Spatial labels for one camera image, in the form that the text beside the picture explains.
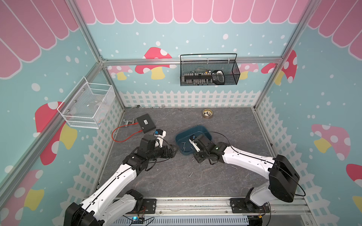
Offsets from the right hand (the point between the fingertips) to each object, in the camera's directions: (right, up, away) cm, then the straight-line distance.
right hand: (196, 152), depth 84 cm
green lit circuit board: (-32, -32, -12) cm, 47 cm away
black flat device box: (-37, +17, +24) cm, 47 cm away
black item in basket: (+14, +47, +6) cm, 50 cm away
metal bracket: (-52, +18, +25) cm, 61 cm away
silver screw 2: (-3, -13, +1) cm, 14 cm away
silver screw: (-7, +4, +14) cm, 17 cm away
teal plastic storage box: (-7, +2, +13) cm, 15 cm away
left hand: (-14, +3, -6) cm, 15 cm away
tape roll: (+12, +25, +31) cm, 42 cm away
